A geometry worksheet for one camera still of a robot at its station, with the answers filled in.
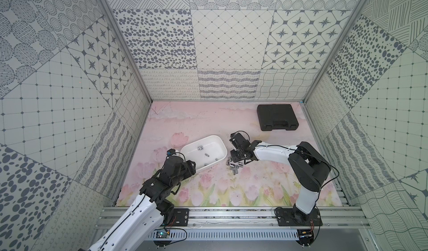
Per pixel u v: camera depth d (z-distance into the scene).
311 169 0.48
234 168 0.88
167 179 0.58
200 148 0.95
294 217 0.66
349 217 0.76
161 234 0.72
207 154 0.93
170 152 0.71
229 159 0.91
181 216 0.73
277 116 1.11
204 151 0.96
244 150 0.71
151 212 0.51
